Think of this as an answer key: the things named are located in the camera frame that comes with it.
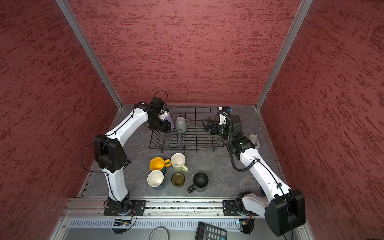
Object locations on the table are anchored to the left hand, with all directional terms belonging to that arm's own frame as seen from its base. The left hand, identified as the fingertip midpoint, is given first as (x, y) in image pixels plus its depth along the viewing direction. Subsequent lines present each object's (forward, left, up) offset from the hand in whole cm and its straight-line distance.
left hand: (163, 132), depth 87 cm
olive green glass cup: (-23, -10, -13) cm, 28 cm away
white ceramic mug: (+8, -10, -2) cm, 13 cm away
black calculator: (-47, -25, -11) cm, 55 cm away
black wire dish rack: (+8, -14, -14) cm, 21 cm away
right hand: (-2, -26, +11) cm, 28 cm away
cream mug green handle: (-13, -9, -12) cm, 20 cm away
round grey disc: (-47, -3, -14) cm, 50 cm away
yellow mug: (-16, +3, -10) cm, 18 cm away
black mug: (-24, -23, -12) cm, 35 cm away
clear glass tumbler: (0, -2, -6) cm, 6 cm away
